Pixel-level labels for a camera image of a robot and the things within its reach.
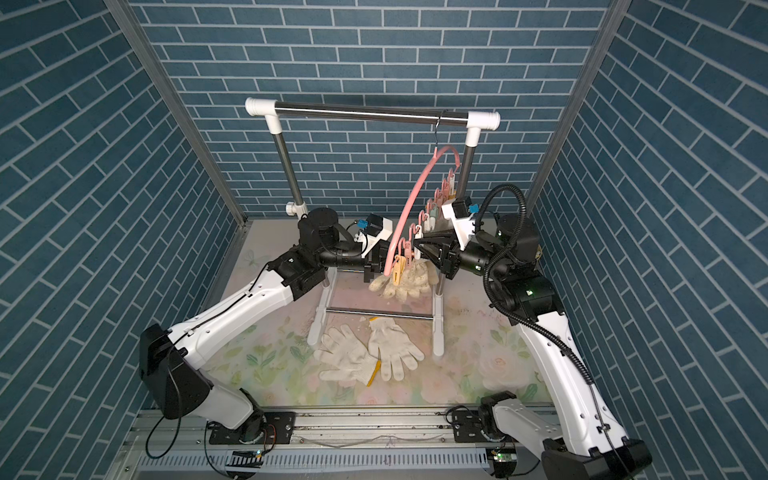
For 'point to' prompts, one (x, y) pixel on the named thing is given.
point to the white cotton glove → (347, 358)
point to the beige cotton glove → (419, 277)
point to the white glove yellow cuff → (388, 339)
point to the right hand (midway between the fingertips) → (424, 243)
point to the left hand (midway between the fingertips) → (416, 261)
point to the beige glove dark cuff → (384, 285)
